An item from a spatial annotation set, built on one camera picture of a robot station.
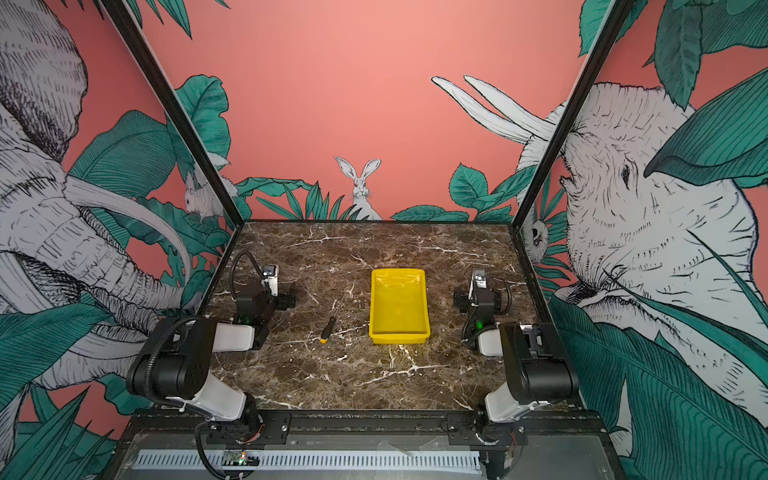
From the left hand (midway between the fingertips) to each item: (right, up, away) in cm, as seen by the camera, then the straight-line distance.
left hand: (277, 276), depth 94 cm
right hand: (+63, -1, 0) cm, 63 cm away
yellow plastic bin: (+39, -10, +5) cm, 41 cm away
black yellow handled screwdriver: (+17, -16, -3) cm, 24 cm away
